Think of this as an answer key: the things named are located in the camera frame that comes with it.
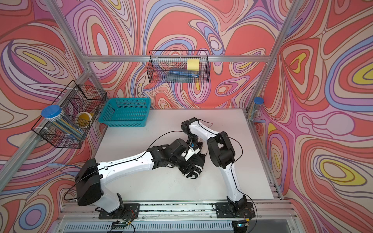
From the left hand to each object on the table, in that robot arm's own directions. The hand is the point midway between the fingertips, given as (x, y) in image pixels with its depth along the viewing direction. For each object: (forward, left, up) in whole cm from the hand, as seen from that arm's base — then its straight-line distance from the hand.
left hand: (195, 167), depth 74 cm
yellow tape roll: (+20, +59, +16) cm, 64 cm away
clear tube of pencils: (+49, -47, +3) cm, 67 cm away
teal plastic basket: (+53, +56, -13) cm, 79 cm away
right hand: (+12, +1, -12) cm, 17 cm away
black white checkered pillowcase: (+8, -2, -6) cm, 10 cm away
